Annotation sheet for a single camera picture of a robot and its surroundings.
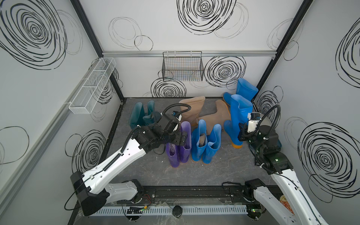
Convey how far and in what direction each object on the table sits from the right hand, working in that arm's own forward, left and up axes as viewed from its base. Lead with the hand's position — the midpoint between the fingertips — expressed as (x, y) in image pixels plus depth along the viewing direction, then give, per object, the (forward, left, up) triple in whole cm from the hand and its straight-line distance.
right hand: (241, 124), depth 71 cm
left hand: (-5, +31, -2) cm, 32 cm away
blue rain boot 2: (-9, +22, -2) cm, 24 cm away
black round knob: (-36, +32, -16) cm, 51 cm away
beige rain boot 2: (+23, +2, -21) cm, 31 cm away
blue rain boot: (+30, -10, -3) cm, 32 cm away
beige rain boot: (+18, +25, -16) cm, 34 cm away
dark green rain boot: (+6, +57, -2) cm, 57 cm away
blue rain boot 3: (-10, +15, -3) cm, 18 cm away
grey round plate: (+20, -30, -25) cm, 44 cm away
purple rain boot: (-14, +29, 0) cm, 32 cm away
